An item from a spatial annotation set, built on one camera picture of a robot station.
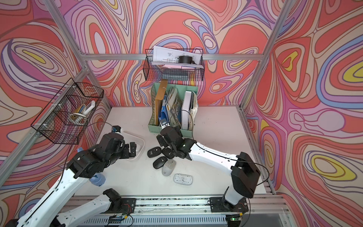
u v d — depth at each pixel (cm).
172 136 58
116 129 59
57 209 40
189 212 72
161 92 83
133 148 62
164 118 93
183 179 80
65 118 74
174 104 91
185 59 82
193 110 84
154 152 91
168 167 84
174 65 76
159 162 87
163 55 86
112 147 49
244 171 42
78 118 72
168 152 91
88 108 75
